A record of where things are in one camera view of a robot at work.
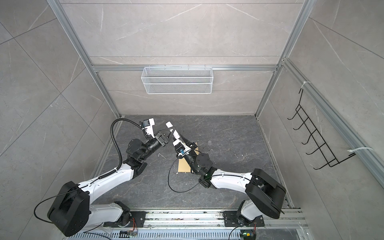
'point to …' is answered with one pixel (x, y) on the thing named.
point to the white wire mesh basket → (178, 80)
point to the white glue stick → (174, 131)
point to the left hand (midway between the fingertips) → (175, 126)
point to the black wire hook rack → (332, 160)
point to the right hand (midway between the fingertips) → (179, 134)
